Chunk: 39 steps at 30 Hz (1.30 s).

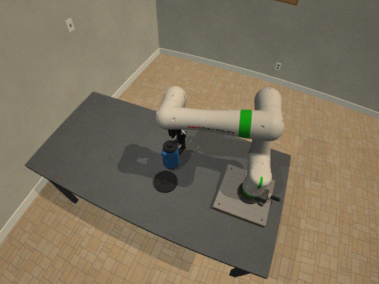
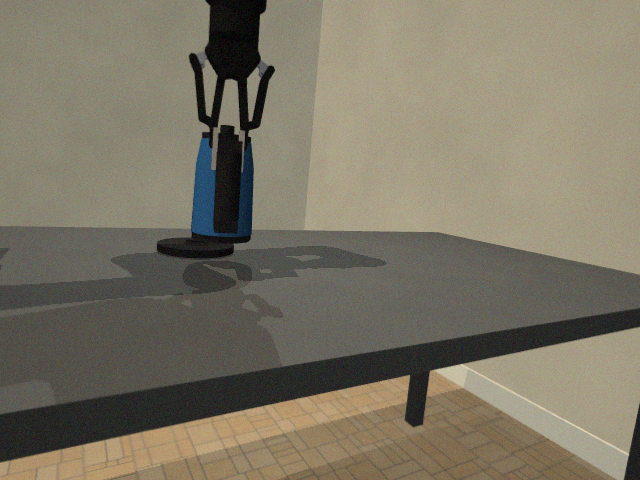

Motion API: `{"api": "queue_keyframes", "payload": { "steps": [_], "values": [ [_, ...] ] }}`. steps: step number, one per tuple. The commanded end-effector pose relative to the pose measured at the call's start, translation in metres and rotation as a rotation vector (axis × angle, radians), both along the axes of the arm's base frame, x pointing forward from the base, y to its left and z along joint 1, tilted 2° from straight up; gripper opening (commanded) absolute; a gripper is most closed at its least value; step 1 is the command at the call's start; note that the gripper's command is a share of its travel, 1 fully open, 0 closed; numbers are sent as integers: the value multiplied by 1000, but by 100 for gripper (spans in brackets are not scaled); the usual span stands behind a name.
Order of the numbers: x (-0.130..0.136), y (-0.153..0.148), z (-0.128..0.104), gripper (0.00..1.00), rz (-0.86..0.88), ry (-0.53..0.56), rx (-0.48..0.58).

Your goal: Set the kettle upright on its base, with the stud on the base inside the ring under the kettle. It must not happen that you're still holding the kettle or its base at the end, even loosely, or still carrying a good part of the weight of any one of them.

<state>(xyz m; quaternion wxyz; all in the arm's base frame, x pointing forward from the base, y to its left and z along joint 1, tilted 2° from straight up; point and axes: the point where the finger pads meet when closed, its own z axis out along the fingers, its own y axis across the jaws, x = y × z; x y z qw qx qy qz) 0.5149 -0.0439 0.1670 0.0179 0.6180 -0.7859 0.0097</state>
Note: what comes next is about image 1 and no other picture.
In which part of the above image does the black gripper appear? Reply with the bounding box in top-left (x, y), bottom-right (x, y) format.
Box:
top-left (168, 130), bottom-right (187, 149)

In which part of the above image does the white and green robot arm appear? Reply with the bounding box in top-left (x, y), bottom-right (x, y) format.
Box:
top-left (155, 86), bottom-right (284, 206)

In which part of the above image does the black round disc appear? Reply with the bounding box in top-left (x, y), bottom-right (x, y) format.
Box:
top-left (153, 170), bottom-right (177, 193)

